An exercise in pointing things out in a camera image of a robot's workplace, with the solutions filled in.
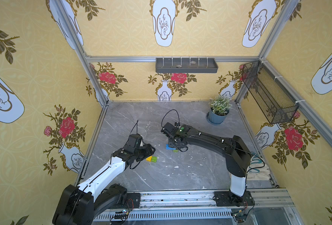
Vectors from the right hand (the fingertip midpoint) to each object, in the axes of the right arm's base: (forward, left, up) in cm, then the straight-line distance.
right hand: (173, 146), depth 87 cm
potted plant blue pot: (+23, -30, 0) cm, 38 cm away
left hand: (-4, +11, +1) cm, 12 cm away
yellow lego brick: (-7, +15, -5) cm, 17 cm away
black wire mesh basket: (+22, -60, +18) cm, 67 cm away
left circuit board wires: (-36, +26, -8) cm, 45 cm away
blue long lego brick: (-5, +3, +8) cm, 9 cm away
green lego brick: (-6, +12, -6) cm, 14 cm away
